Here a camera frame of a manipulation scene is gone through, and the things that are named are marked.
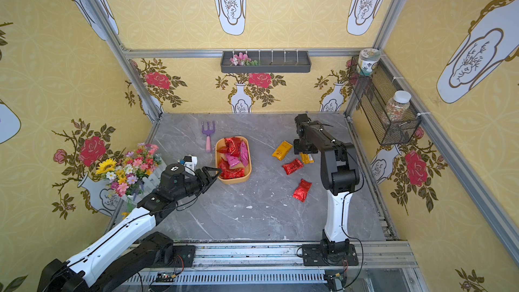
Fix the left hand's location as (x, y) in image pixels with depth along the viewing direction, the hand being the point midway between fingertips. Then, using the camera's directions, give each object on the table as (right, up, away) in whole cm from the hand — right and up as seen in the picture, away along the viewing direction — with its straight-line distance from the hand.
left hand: (214, 171), depth 80 cm
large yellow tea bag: (+29, +7, +21) cm, 36 cm away
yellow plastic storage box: (-3, +10, +22) cm, 24 cm away
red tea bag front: (+5, -3, +12) cm, 14 cm away
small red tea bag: (+34, -1, +15) cm, 37 cm away
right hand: (+43, +7, +21) cm, 48 cm away
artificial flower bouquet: (-34, -1, -2) cm, 34 cm away
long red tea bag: (+5, +9, +17) cm, 20 cm away
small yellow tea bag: (+40, +3, +18) cm, 44 cm away
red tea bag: (+36, -11, +8) cm, 38 cm away
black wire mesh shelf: (+73, +36, +18) cm, 84 cm away
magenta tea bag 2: (+5, +2, +16) cm, 17 cm away
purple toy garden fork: (-12, +16, +34) cm, 39 cm away
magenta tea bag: (+10, +5, +17) cm, 21 cm away
